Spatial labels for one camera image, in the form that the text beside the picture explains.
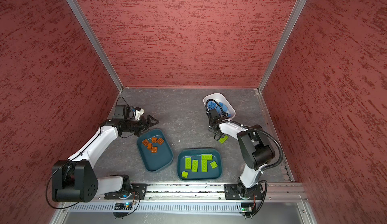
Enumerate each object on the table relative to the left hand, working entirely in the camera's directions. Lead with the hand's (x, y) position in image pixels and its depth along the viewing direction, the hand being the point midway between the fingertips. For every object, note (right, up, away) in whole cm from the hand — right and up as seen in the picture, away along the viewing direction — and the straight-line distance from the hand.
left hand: (154, 128), depth 83 cm
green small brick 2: (+18, -23, -5) cm, 30 cm away
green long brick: (+40, -9, +9) cm, 42 cm away
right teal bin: (+26, -20, 0) cm, 33 cm away
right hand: (+36, -5, +13) cm, 38 cm away
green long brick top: (+28, -21, 0) cm, 35 cm away
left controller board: (-12, -36, -12) cm, 40 cm away
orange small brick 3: (-7, -10, +7) cm, 14 cm away
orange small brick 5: (-1, -13, +3) cm, 13 cm away
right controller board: (+49, -36, -12) cm, 62 cm away
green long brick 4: (+30, -17, +2) cm, 35 cm away
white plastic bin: (+41, +18, +26) cm, 52 cm away
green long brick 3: (+23, -21, 0) cm, 31 cm away
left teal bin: (0, -20, +3) cm, 20 cm away
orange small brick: (-2, -8, +7) cm, 11 cm away
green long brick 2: (+19, -20, 0) cm, 27 cm away
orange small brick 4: (-4, -12, +4) cm, 13 cm away
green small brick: (+33, -20, -2) cm, 39 cm away
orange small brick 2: (+2, -9, +7) cm, 12 cm away
